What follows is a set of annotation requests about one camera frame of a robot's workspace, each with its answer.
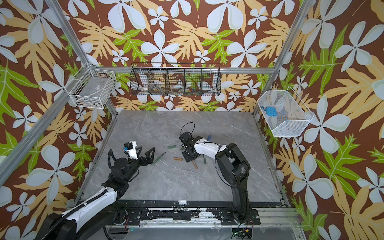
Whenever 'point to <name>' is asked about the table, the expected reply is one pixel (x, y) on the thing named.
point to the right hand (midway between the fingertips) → (188, 156)
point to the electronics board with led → (242, 232)
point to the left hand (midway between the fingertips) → (147, 146)
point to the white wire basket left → (91, 87)
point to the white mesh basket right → (284, 113)
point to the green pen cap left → (171, 146)
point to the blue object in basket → (270, 111)
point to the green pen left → (158, 158)
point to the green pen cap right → (182, 148)
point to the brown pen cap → (178, 159)
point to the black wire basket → (175, 78)
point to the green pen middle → (204, 159)
